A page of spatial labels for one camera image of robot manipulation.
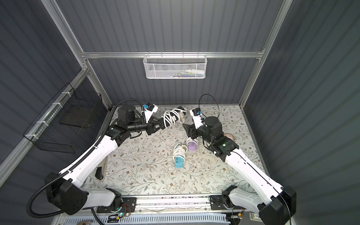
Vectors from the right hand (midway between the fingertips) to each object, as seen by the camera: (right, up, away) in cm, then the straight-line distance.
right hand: (190, 121), depth 71 cm
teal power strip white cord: (-6, -21, +15) cm, 27 cm away
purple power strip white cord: (+2, -15, +19) cm, 25 cm away
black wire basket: (-68, -2, +1) cm, 68 cm away
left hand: (-13, -1, -1) cm, 13 cm away
